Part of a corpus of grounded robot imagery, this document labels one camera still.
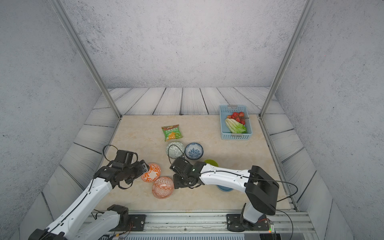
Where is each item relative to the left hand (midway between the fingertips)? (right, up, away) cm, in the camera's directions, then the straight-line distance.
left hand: (147, 169), depth 81 cm
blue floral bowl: (+25, +7, +16) cm, 30 cm away
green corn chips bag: (+9, +19, +24) cm, 32 cm away
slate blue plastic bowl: (+42, -10, 0) cm, 43 cm away
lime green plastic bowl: (+36, +2, +10) cm, 37 cm away
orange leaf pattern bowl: (+1, -5, +8) cm, 9 cm away
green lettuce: (+53, +23, +24) cm, 63 cm away
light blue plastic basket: (+50, +36, +38) cm, 72 cm away
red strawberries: (+59, +31, +33) cm, 75 cm away
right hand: (+17, -6, -4) cm, 18 cm away
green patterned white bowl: (+13, +8, +15) cm, 22 cm away
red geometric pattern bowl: (+8, -11, +3) cm, 14 cm away
